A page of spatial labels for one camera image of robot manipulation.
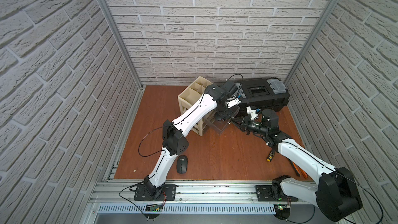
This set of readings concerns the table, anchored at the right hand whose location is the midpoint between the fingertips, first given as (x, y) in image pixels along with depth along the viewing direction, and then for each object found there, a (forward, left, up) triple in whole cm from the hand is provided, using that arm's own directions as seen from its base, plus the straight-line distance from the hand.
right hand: (232, 120), depth 78 cm
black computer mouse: (-15, +28, -18) cm, 36 cm away
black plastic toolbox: (+20, -24, -3) cm, 31 cm away
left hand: (+7, +1, -1) cm, 7 cm away
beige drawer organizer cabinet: (+15, +22, +4) cm, 27 cm away
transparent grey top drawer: (+8, +11, -13) cm, 18 cm away
